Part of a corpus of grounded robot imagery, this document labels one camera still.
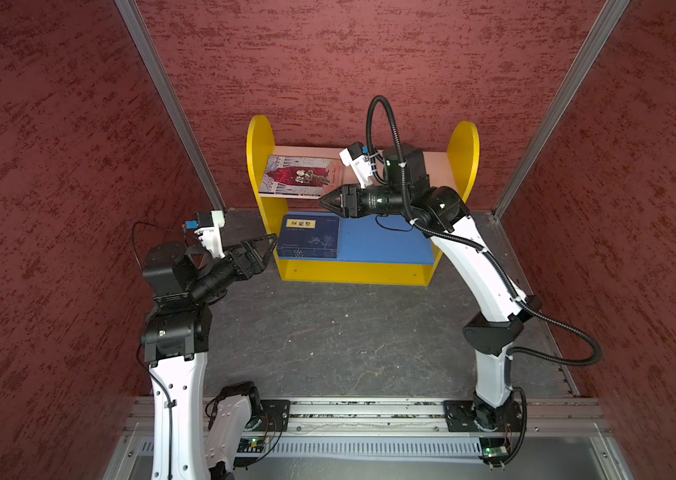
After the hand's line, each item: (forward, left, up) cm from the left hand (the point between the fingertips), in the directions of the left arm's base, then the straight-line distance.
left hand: (268, 248), depth 61 cm
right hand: (+8, -12, +5) cm, 15 cm away
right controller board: (-31, -53, -38) cm, 73 cm away
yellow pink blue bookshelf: (+18, -26, -24) cm, 40 cm away
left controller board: (-31, +6, -38) cm, 50 cm away
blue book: (+20, -5, -20) cm, 29 cm away
